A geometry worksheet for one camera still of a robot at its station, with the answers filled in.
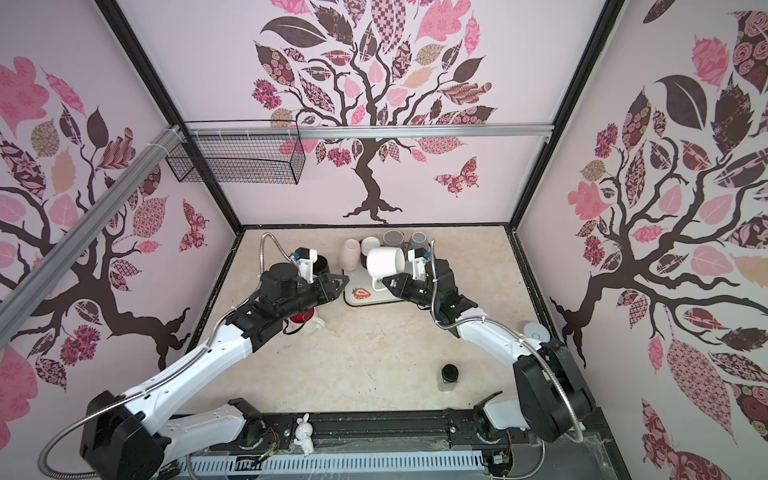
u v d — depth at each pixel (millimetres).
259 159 808
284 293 581
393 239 1014
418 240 1033
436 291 640
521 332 496
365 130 929
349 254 1025
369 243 1012
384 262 789
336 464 697
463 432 728
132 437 372
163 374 444
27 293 509
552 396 419
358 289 1004
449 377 741
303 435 710
